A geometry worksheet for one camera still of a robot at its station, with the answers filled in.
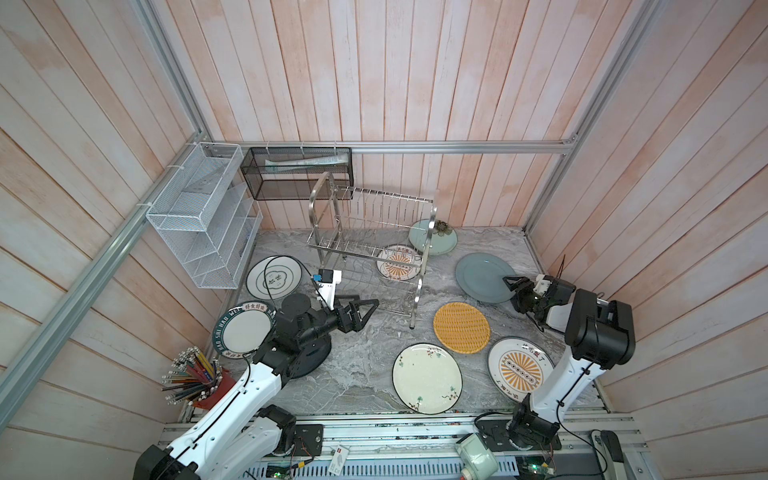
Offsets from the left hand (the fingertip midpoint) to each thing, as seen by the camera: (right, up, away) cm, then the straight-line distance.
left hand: (369, 307), depth 71 cm
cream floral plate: (+16, -22, +11) cm, 29 cm away
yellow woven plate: (+29, -10, +21) cm, 37 cm away
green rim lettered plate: (-42, -11, +22) cm, 48 cm away
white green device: (+25, -35, -5) cm, 43 cm away
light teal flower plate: (+29, +20, +47) cm, 59 cm away
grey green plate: (+39, +6, +33) cm, 51 cm away
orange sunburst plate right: (+44, -20, +14) cm, 50 cm away
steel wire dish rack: (-1, +18, +47) cm, 50 cm away
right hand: (+46, +4, +29) cm, 55 cm away
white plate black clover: (-36, +5, +34) cm, 50 cm away
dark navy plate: (-13, -10, -7) cm, 17 cm away
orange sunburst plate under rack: (+10, +7, +36) cm, 38 cm away
